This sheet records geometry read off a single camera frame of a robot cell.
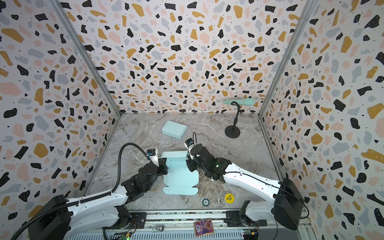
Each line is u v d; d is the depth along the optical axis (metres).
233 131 1.09
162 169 0.72
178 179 0.82
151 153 0.70
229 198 0.81
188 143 0.67
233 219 0.75
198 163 0.61
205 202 0.80
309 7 0.72
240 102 0.88
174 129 1.07
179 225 0.73
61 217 0.40
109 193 0.52
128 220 0.66
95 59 0.90
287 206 0.40
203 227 0.71
